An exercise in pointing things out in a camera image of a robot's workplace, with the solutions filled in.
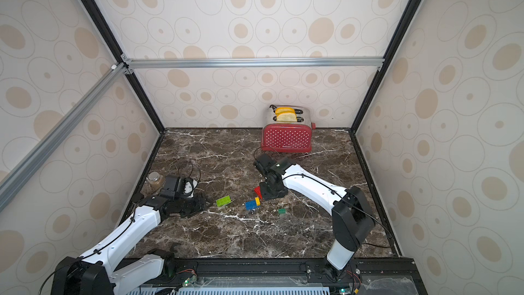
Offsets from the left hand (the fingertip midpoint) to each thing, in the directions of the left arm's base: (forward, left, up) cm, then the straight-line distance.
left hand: (213, 203), depth 82 cm
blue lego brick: (+3, -15, -8) cm, 17 cm away
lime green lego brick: (+5, -2, -9) cm, 10 cm away
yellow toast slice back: (+44, -30, +12) cm, 54 cm away
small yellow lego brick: (+4, -18, -5) cm, 19 cm away
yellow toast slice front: (+39, -31, +11) cm, 51 cm away
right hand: (+2, -22, 0) cm, 22 cm away
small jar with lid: (+10, +27, 0) cm, 28 cm away
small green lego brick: (+1, -28, -8) cm, 29 cm away
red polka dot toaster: (+34, -31, +8) cm, 47 cm away
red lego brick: (+10, -18, -8) cm, 22 cm away
